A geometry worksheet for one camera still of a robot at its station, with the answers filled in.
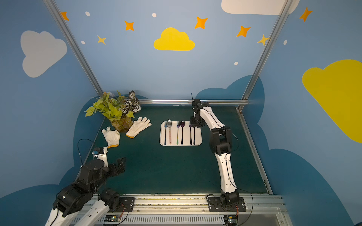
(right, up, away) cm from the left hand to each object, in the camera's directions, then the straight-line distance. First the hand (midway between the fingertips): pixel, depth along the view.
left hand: (117, 158), depth 71 cm
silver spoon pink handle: (+23, +16, +37) cm, 46 cm away
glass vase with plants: (-10, +27, +24) cm, 37 cm away
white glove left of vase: (-18, +7, +30) cm, 36 cm away
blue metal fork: (+20, +15, +37) cm, 45 cm away
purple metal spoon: (+42, +7, +32) cm, 53 cm away
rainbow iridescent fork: (+30, +16, +37) cm, 50 cm away
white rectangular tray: (+36, +8, +34) cm, 50 cm away
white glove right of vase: (-2, +14, +37) cm, 39 cm away
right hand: (+44, +16, +32) cm, 57 cm away
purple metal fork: (+39, +10, +34) cm, 53 cm away
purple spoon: (+33, +16, +39) cm, 54 cm away
